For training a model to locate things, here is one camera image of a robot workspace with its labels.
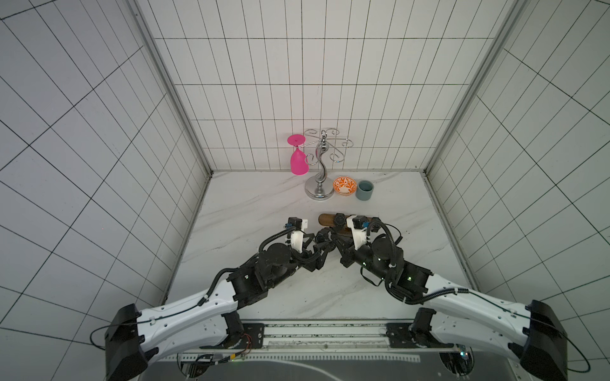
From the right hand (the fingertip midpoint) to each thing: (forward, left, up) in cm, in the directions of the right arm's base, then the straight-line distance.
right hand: (332, 231), depth 73 cm
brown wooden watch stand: (+13, +1, -14) cm, 19 cm away
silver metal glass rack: (+36, +4, -21) cm, 42 cm away
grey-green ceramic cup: (+32, -16, -16) cm, 39 cm away
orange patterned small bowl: (+36, -7, -19) cm, 42 cm away
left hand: (-5, +4, 0) cm, 6 cm away
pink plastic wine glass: (+35, +14, -5) cm, 37 cm away
